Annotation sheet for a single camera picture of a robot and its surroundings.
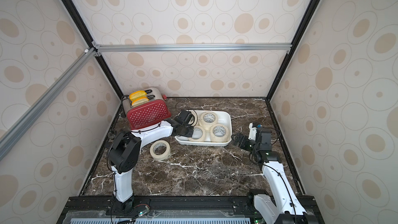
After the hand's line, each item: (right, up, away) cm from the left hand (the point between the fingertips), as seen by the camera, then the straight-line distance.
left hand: (195, 131), depth 94 cm
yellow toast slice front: (-32, +18, -4) cm, 37 cm away
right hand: (+24, -2, -12) cm, 27 cm away
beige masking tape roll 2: (+9, +7, +9) cm, 14 cm away
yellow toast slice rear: (-35, +22, -1) cm, 41 cm away
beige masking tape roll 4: (+15, -2, +4) cm, 16 cm away
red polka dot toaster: (-29, +10, +2) cm, 30 cm away
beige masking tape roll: (-19, -14, -7) cm, 25 cm away
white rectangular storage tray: (+19, +8, +9) cm, 23 cm away
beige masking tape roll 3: (+5, -2, -1) cm, 6 cm away
